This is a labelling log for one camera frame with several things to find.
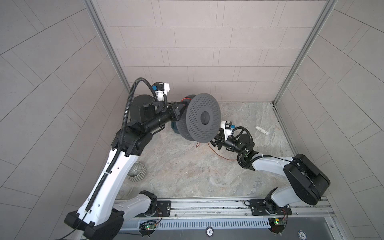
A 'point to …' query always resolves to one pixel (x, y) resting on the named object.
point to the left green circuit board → (147, 225)
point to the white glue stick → (262, 130)
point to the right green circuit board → (277, 225)
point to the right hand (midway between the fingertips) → (207, 134)
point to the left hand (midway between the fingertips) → (190, 103)
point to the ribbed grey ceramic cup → (137, 172)
